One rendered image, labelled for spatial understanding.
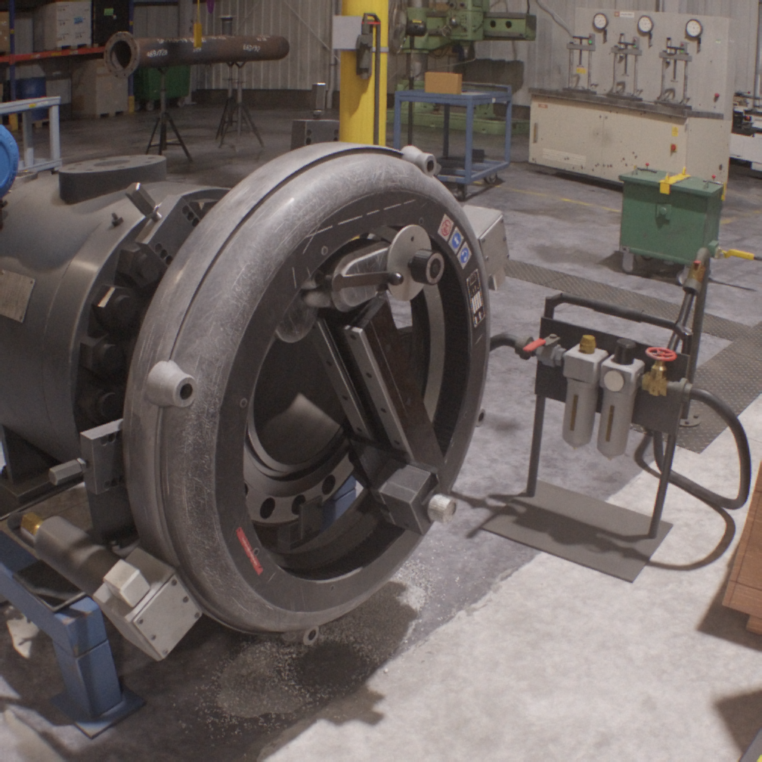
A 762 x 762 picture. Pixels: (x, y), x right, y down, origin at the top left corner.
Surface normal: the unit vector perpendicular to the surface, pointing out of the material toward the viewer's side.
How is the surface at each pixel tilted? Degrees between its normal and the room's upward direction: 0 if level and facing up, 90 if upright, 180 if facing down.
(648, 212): 90
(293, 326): 90
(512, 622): 0
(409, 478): 29
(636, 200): 90
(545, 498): 0
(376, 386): 119
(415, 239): 90
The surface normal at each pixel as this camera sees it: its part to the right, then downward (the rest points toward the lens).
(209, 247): -0.37, -0.47
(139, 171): 0.76, 0.28
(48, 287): -0.47, -0.25
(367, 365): -0.53, 0.72
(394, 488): -0.27, -0.65
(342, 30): 0.04, 0.41
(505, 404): 0.02, -0.91
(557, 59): -0.68, 0.29
